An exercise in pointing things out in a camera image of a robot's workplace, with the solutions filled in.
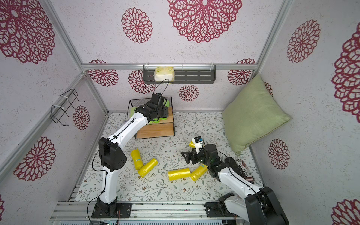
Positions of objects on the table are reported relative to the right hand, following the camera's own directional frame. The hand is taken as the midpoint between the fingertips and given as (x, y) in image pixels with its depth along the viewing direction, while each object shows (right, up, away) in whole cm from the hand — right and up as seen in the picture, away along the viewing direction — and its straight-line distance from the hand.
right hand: (186, 150), depth 83 cm
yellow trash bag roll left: (-31, -6, +4) cm, 32 cm away
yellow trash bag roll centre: (-5, -14, -2) cm, 15 cm away
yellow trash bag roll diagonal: (-25, -12, +4) cm, 28 cm away
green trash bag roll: (-36, +24, +11) cm, 45 cm away
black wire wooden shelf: (-16, +12, +26) cm, 33 cm away
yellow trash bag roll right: (+7, -13, 0) cm, 15 cm away
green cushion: (+38, +21, -4) cm, 44 cm away
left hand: (-14, +24, +7) cm, 28 cm away
